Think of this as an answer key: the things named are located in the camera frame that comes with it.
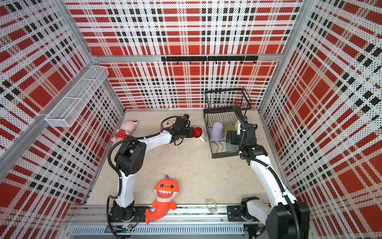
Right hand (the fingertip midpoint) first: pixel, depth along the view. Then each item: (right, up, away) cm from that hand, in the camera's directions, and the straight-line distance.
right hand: (238, 132), depth 82 cm
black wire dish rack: (-6, +9, +33) cm, 34 cm away
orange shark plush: (-39, -29, -8) cm, 49 cm away
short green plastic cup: (-2, +3, +14) cm, 15 cm away
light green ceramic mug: (+3, +3, +16) cm, 16 cm away
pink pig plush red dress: (-73, +1, +20) cm, 75 cm away
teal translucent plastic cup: (-1, -11, +14) cm, 18 cm away
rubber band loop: (-15, -39, -9) cm, 42 cm away
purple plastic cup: (-10, -2, +13) cm, 17 cm away
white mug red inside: (-22, -2, +20) cm, 30 cm away
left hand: (-24, 0, +17) cm, 30 cm away
